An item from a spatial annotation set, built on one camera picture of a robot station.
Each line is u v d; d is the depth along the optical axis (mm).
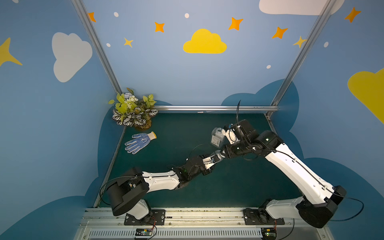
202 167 626
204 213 765
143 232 717
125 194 431
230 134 614
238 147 585
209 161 679
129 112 889
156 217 742
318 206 405
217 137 916
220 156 705
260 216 652
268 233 730
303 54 860
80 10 692
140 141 1040
